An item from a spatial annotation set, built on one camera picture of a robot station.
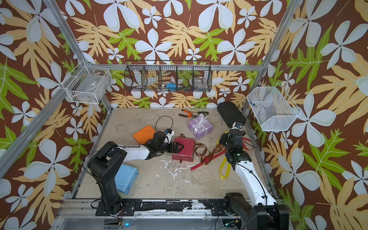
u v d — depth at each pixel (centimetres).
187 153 86
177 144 85
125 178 78
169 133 86
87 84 89
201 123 101
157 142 75
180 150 86
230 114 111
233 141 61
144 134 100
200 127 98
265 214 39
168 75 98
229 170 89
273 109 84
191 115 115
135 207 75
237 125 70
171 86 95
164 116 81
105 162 50
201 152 96
